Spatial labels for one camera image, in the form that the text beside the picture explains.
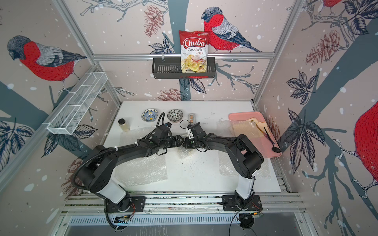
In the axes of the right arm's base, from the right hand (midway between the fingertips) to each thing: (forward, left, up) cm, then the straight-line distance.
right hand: (183, 144), depth 93 cm
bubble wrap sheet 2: (-15, +18, -3) cm, 24 cm away
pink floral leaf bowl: (+25, +9, -1) cm, 27 cm away
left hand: (+2, 0, +6) cm, 6 cm away
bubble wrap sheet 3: (-14, -28, -4) cm, 31 cm away
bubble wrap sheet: (-9, -1, +5) cm, 10 cm away
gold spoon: (+21, -50, -1) cm, 54 cm away
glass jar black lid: (+11, +42, +6) cm, 44 cm away
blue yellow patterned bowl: (+25, +28, -1) cm, 38 cm away
